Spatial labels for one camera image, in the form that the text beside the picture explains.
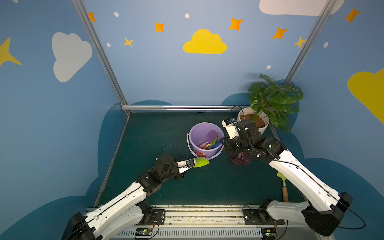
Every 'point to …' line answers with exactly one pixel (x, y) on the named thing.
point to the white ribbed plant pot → (261, 120)
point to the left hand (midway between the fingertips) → (188, 158)
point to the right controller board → (268, 233)
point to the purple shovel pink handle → (211, 136)
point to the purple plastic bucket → (204, 140)
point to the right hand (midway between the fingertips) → (224, 137)
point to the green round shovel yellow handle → (212, 143)
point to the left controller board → (143, 231)
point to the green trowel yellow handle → (201, 162)
